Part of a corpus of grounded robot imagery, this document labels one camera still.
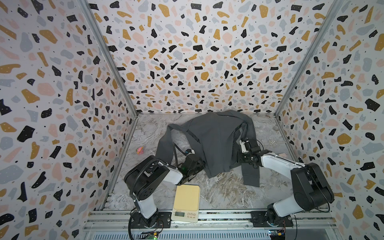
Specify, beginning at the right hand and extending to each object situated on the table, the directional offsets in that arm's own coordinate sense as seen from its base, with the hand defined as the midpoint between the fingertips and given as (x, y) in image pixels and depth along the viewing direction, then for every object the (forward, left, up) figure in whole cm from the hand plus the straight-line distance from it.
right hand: (237, 153), depth 93 cm
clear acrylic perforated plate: (+12, -28, -6) cm, 31 cm away
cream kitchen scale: (-29, +29, -1) cm, 41 cm away
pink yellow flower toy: (+1, +61, 0) cm, 61 cm away
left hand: (-5, +19, 0) cm, 19 cm away
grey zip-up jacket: (+8, +13, +7) cm, 17 cm away
